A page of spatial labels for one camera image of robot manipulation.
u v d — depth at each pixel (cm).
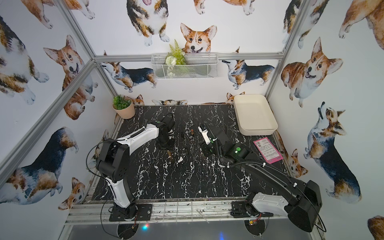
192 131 101
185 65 87
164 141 79
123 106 104
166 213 74
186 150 90
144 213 73
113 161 49
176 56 82
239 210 73
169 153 92
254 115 111
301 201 39
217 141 53
